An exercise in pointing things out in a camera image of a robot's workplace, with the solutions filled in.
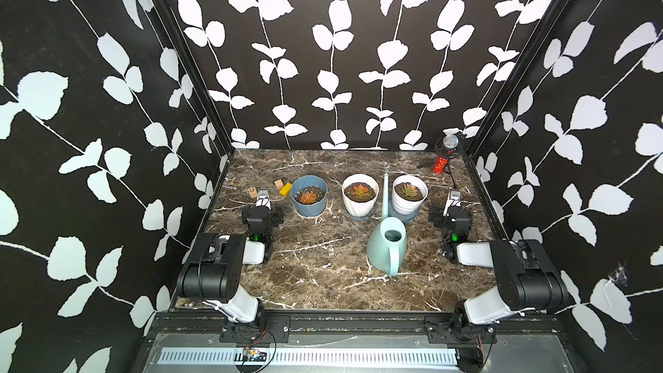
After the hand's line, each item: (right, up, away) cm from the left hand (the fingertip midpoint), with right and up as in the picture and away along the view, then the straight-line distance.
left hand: (263, 199), depth 94 cm
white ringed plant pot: (+54, +3, 0) cm, 54 cm away
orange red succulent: (+17, +1, -1) cm, 17 cm away
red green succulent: (+36, +3, +1) cm, 37 cm away
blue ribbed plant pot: (+16, +6, +5) cm, 18 cm away
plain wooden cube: (+3, +5, +12) cm, 14 cm away
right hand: (+68, 0, 0) cm, 68 cm away
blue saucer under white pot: (+54, -8, +4) cm, 55 cm away
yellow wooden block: (+6, +3, +9) cm, 12 cm away
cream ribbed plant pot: (+35, -2, -1) cm, 35 cm away
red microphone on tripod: (+67, +19, -1) cm, 70 cm away
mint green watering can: (+43, -13, -18) cm, 48 cm away
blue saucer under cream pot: (+40, -7, +4) cm, 41 cm away
